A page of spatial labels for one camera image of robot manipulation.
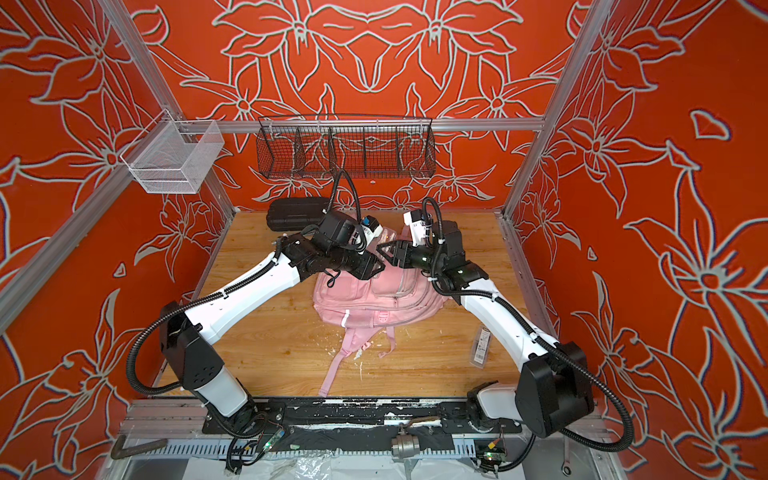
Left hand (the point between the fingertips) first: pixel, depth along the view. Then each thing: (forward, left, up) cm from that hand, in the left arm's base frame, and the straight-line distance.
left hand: (379, 259), depth 76 cm
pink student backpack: (-4, +2, -17) cm, 18 cm away
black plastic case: (+30, +34, -15) cm, 48 cm away
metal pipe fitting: (-38, -8, -20) cm, 43 cm away
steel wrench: (-39, -45, -24) cm, 64 cm away
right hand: (+1, 0, +3) cm, 3 cm away
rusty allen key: (-43, +59, -23) cm, 76 cm away
